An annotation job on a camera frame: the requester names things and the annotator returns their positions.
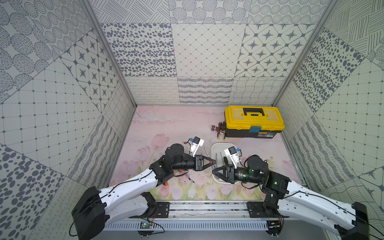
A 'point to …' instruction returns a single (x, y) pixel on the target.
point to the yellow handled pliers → (221, 129)
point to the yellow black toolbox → (248, 121)
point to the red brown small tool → (213, 128)
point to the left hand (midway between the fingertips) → (215, 160)
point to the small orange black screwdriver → (165, 183)
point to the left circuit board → (145, 224)
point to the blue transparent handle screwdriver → (210, 161)
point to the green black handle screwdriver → (189, 178)
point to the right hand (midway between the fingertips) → (214, 173)
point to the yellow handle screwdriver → (216, 158)
